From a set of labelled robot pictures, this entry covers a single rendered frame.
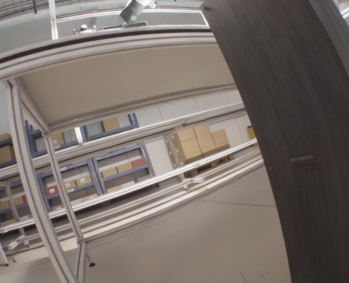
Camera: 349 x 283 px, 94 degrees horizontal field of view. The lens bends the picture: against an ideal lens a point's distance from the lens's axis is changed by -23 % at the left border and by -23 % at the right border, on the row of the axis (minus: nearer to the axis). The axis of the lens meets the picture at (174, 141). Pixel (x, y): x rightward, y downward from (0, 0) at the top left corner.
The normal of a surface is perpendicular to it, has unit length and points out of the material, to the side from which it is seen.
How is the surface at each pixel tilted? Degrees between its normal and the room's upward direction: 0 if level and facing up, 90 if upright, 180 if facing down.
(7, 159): 90
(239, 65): 90
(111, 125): 90
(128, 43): 90
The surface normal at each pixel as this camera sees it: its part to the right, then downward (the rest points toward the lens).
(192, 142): 0.38, -0.19
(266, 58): -0.87, 0.27
